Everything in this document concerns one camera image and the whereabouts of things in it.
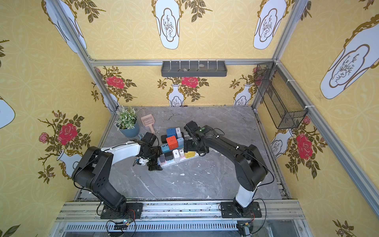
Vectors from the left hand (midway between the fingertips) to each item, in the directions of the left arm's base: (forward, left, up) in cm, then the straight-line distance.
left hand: (164, 158), depth 92 cm
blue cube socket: (+14, -5, +9) cm, 17 cm away
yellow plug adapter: (0, -16, +6) cm, 18 cm away
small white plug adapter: (0, -11, +6) cm, 13 cm away
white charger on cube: (+16, -9, +7) cm, 19 cm away
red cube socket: (+7, -6, +8) cm, 12 cm away
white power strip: (-4, -3, +3) cm, 6 cm away
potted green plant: (+18, +23, +14) cm, 32 cm away
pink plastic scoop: (+32, +15, -1) cm, 35 cm away
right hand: (0, -16, +8) cm, 18 cm away
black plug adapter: (-1, -4, +7) cm, 8 cm away
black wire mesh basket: (+10, -64, +34) cm, 73 cm away
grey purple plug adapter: (-2, 0, +5) cm, 5 cm away
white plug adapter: (-2, -8, +8) cm, 11 cm away
